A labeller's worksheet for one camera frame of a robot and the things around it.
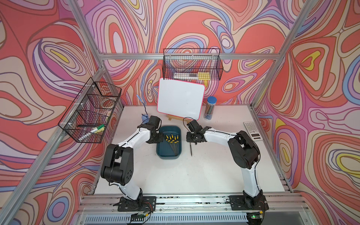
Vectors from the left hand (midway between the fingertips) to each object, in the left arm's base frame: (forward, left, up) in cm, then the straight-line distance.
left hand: (159, 139), depth 93 cm
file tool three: (+1, -10, -4) cm, 11 cm away
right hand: (+2, -21, -6) cm, 21 cm away
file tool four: (+5, -8, -4) cm, 10 cm away
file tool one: (-5, -21, -4) cm, 22 cm away
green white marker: (-9, +32, +21) cm, 40 cm away
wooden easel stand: (+21, -6, 0) cm, 21 cm away
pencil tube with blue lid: (+21, -35, +9) cm, 42 cm away
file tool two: (+1, -12, -4) cm, 13 cm away
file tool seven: (+2, -9, -4) cm, 10 cm away
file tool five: (0, -8, -4) cm, 9 cm away
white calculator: (+10, -68, -4) cm, 68 cm away
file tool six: (+2, -4, -4) cm, 6 cm away
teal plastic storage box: (-3, -8, -4) cm, 9 cm away
